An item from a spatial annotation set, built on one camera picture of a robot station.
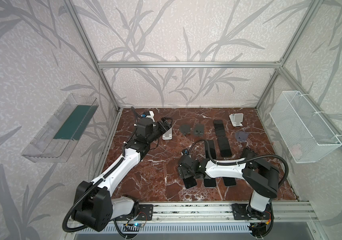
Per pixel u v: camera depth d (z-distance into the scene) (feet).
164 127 2.31
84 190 1.32
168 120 2.47
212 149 3.10
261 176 1.52
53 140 2.10
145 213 2.37
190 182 2.81
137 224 2.32
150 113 2.42
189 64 3.15
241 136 3.36
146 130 1.94
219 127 3.59
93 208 1.30
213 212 2.47
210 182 2.70
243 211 2.41
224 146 3.27
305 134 2.03
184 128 3.55
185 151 2.61
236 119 3.53
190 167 2.19
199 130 3.55
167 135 3.30
